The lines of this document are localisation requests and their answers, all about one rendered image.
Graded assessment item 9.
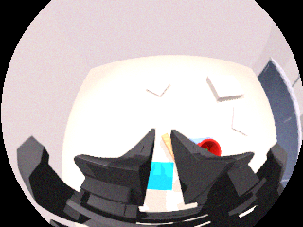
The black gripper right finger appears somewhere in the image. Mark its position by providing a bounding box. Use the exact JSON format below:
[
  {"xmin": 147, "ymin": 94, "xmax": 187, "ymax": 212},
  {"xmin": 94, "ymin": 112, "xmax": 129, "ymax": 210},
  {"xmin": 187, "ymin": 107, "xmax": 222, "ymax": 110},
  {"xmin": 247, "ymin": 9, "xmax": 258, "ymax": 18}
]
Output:
[{"xmin": 170, "ymin": 129, "xmax": 255, "ymax": 204}]

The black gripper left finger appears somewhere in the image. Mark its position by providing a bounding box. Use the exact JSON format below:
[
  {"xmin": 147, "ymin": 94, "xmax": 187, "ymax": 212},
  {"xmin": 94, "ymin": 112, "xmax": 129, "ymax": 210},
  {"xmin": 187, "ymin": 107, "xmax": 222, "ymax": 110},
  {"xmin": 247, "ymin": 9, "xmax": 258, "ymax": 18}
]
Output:
[{"xmin": 73, "ymin": 128, "xmax": 155, "ymax": 207}]

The red plastic cup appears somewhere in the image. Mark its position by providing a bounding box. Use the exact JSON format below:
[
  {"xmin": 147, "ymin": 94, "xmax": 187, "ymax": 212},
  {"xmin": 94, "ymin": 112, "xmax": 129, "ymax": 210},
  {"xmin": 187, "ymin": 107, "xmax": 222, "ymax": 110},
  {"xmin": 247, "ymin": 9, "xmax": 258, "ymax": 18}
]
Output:
[{"xmin": 197, "ymin": 139, "xmax": 221, "ymax": 156}]

